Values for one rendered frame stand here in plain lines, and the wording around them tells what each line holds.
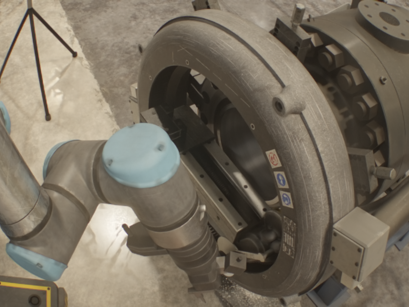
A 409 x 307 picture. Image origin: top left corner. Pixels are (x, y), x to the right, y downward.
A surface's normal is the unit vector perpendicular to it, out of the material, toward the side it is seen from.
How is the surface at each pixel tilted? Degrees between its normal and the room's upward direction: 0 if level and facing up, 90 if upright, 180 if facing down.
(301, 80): 19
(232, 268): 83
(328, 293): 90
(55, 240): 70
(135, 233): 25
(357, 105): 90
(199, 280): 65
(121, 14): 0
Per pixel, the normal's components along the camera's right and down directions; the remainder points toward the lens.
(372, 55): 0.22, -0.47
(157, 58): -0.83, 0.38
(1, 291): 0.08, -0.65
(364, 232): -0.14, -0.85
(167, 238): -0.07, 0.68
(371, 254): 0.54, 0.36
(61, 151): -0.36, -0.59
